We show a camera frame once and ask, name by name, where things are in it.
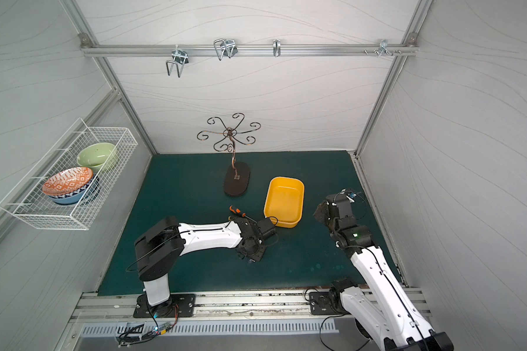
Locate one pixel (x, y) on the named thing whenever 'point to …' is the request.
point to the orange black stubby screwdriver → (237, 210)
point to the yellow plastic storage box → (284, 200)
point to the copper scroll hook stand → (236, 176)
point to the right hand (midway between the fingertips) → (325, 207)
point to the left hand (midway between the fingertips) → (258, 256)
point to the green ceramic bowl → (95, 156)
